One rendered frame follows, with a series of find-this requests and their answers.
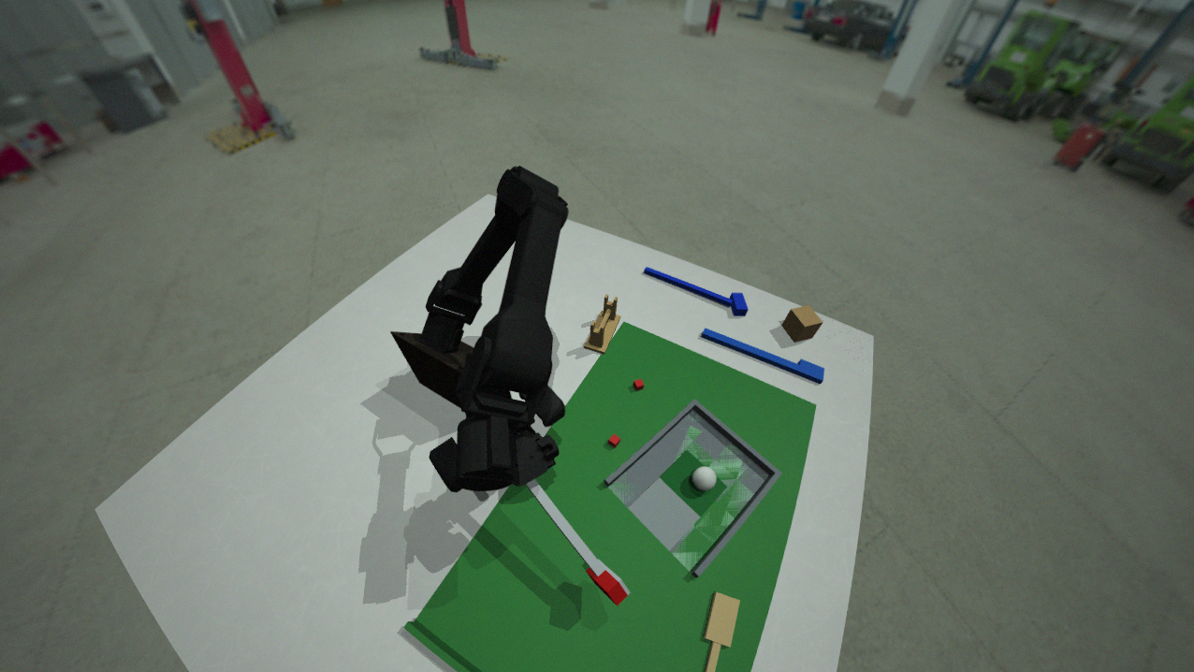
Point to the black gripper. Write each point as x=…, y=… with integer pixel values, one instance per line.
x=443, y=457

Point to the white ball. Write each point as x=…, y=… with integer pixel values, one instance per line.
x=704, y=478

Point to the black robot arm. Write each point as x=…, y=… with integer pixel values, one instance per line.
x=515, y=347

